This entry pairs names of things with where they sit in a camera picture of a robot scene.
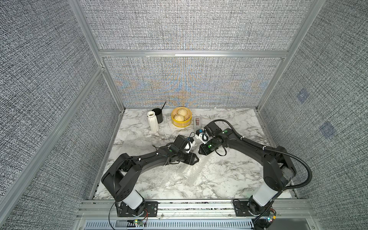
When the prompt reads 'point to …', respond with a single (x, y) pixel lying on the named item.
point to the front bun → (179, 118)
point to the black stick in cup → (164, 105)
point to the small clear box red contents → (197, 123)
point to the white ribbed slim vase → (153, 121)
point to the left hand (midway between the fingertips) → (197, 159)
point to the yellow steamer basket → (187, 121)
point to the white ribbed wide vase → (190, 174)
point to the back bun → (182, 111)
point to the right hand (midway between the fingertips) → (200, 148)
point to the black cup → (158, 113)
